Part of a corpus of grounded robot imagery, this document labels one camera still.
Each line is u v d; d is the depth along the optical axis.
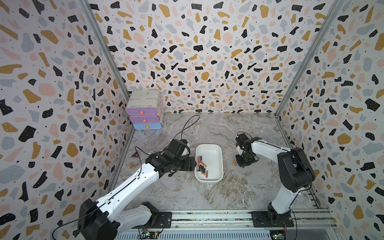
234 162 0.95
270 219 0.67
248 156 0.80
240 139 0.80
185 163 0.68
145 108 0.95
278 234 0.71
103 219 0.37
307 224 0.73
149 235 0.71
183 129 1.13
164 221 0.73
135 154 0.97
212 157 0.99
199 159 0.96
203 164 0.93
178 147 0.59
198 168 0.91
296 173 0.49
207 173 0.90
